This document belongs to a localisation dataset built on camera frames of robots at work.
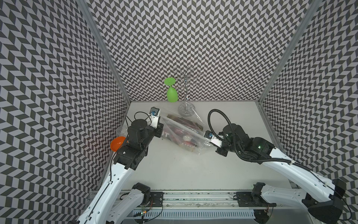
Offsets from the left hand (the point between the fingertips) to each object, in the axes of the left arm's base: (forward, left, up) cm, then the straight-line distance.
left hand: (156, 117), depth 69 cm
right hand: (-9, -30, -10) cm, 33 cm away
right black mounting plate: (-31, -47, -33) cm, 65 cm away
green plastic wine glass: (+27, -6, -11) cm, 29 cm away
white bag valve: (-1, -15, -19) cm, 24 cm away
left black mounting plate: (-30, 0, -30) cm, 43 cm away
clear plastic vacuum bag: (-4, -15, -5) cm, 17 cm away
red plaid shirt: (-4, -11, -10) cm, 16 cm away
